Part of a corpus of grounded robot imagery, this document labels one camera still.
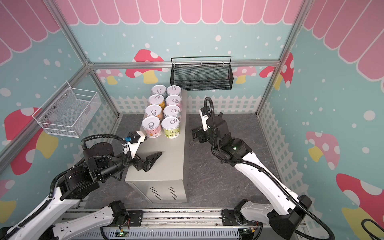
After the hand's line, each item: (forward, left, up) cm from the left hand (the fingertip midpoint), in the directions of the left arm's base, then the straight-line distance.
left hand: (152, 148), depth 60 cm
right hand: (+14, -19, 0) cm, 24 cm away
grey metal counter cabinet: (-13, -7, -1) cm, 15 cm away
